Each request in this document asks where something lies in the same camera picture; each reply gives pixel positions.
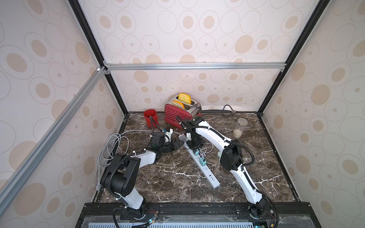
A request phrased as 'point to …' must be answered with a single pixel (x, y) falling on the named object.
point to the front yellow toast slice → (178, 104)
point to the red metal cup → (147, 114)
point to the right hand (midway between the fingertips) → (198, 149)
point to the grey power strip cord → (110, 145)
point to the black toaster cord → (218, 109)
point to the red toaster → (190, 110)
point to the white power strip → (204, 169)
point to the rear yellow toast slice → (185, 98)
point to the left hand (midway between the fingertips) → (184, 142)
